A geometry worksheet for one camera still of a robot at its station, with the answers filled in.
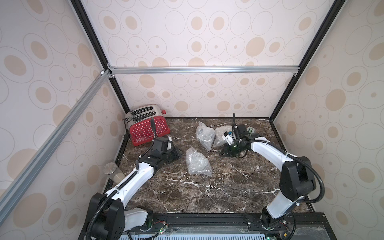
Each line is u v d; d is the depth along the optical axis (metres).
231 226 0.73
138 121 0.93
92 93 0.74
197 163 0.90
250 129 1.06
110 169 0.77
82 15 0.69
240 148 0.74
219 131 1.03
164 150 0.65
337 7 0.68
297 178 0.46
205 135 1.01
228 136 0.83
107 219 0.40
